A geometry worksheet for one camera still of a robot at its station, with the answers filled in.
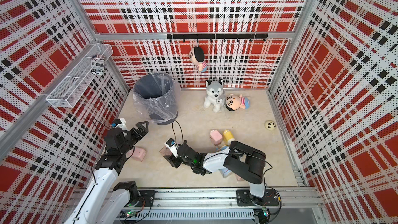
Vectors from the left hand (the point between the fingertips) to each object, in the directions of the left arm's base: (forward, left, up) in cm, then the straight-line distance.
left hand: (147, 126), depth 81 cm
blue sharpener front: (-21, -41, -9) cm, 47 cm away
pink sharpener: (-1, -37, -11) cm, 39 cm away
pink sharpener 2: (-12, +4, -8) cm, 15 cm away
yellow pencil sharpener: (-1, -44, -11) cm, 45 cm away
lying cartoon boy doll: (+23, -50, -9) cm, 56 cm away
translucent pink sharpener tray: (-10, -9, -10) cm, 17 cm away
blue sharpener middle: (-8, -41, -12) cm, 44 cm away
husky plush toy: (+23, -37, -2) cm, 44 cm away
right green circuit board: (-38, -57, -12) cm, 69 cm away
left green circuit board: (-37, +4, -15) cm, 40 cm away
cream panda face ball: (+8, -72, -13) cm, 74 cm away
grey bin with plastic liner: (+24, +1, -3) cm, 24 cm away
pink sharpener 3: (-23, -49, -15) cm, 56 cm away
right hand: (-10, -12, -10) cm, 19 cm away
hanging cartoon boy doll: (+37, -26, +17) cm, 49 cm away
